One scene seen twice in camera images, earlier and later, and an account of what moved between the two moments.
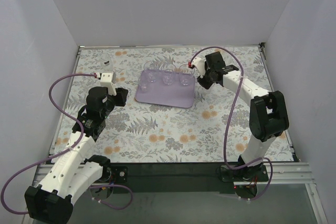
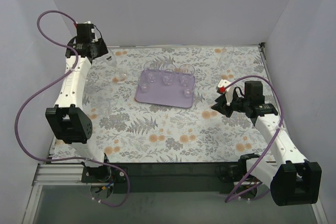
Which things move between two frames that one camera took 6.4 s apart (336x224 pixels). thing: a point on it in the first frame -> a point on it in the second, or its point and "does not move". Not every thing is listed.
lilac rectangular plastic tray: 168,88 does not move
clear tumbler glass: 168,76 does not move
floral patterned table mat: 215,128 does not move
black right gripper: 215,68 -> 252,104
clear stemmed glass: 106,61 -> 119,76
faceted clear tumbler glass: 151,68 does not move
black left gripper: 121,96 -> 100,48
